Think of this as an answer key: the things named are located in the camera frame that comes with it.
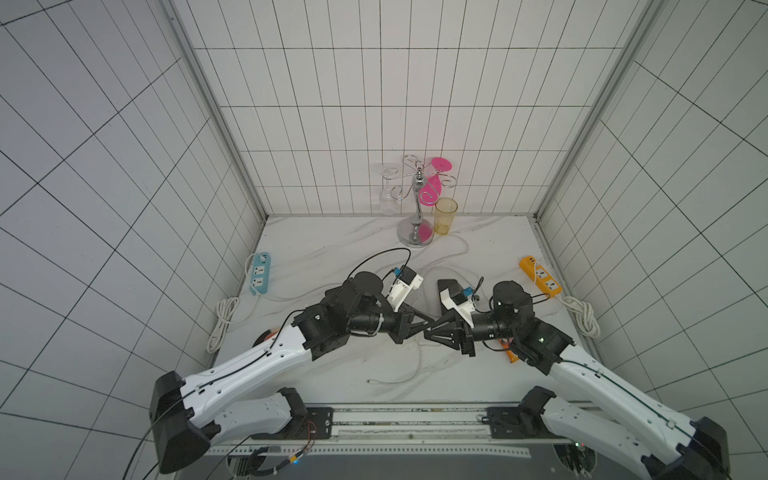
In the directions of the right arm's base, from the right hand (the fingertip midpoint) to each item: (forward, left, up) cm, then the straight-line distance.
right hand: (420, 339), depth 64 cm
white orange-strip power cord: (+18, -51, -20) cm, 58 cm away
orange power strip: (+30, -43, -21) cm, 57 cm away
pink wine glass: (+44, -3, +4) cm, 45 cm away
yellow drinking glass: (+52, -10, -10) cm, 54 cm away
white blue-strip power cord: (+13, +60, -22) cm, 65 cm away
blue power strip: (+27, +53, -21) cm, 63 cm away
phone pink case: (+30, -10, -25) cm, 40 cm away
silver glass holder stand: (+51, 0, -22) cm, 56 cm away
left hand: (+2, -1, +1) cm, 2 cm away
